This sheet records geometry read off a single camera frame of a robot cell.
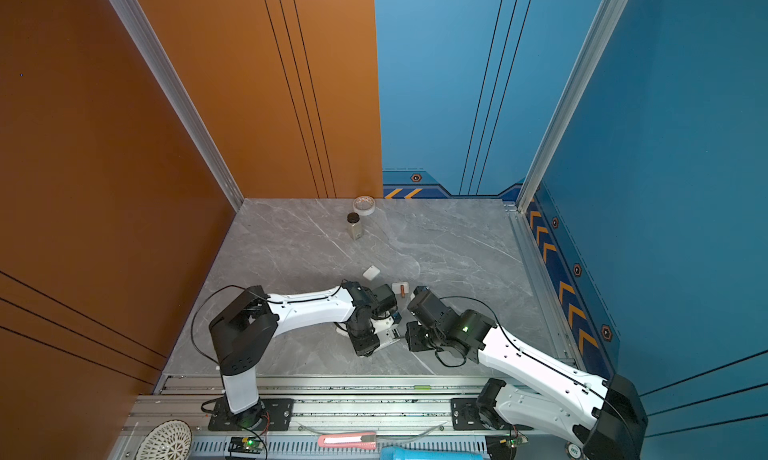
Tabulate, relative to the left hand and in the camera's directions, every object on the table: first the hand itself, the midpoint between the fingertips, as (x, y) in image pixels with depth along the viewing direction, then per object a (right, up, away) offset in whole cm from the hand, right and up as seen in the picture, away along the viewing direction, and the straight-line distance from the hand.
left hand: (367, 342), depth 85 cm
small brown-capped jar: (-6, +33, +19) cm, 39 cm away
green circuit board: (-28, -19, -14) cm, 37 cm away
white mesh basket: (-45, -17, -16) cm, 51 cm away
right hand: (+10, +5, -10) cm, 15 cm away
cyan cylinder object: (+14, -20, -16) cm, 29 cm away
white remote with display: (+6, +2, 0) cm, 6 cm away
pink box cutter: (0, -17, -16) cm, 23 cm away
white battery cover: (0, +18, +14) cm, 23 cm away
